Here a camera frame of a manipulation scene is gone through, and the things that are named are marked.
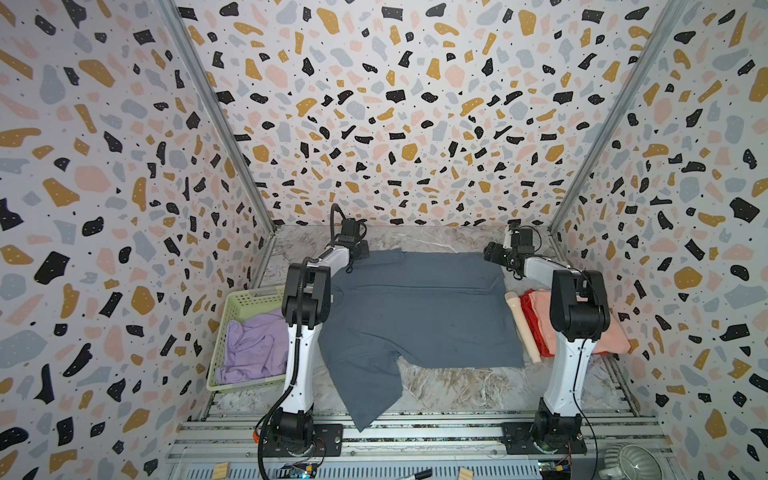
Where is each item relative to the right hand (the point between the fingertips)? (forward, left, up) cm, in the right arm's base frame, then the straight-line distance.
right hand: (491, 243), depth 106 cm
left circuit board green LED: (-66, +55, -7) cm, 87 cm away
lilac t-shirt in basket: (-37, +74, -5) cm, 83 cm away
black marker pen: (-67, +26, -7) cm, 72 cm away
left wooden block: (-67, +72, -5) cm, 99 cm away
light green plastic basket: (-24, +83, -4) cm, 86 cm away
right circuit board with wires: (-65, -5, -9) cm, 66 cm away
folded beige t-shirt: (-20, -5, -5) cm, 22 cm away
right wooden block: (-66, +16, -6) cm, 69 cm away
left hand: (+3, +47, -4) cm, 47 cm away
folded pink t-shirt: (-34, -31, -5) cm, 47 cm away
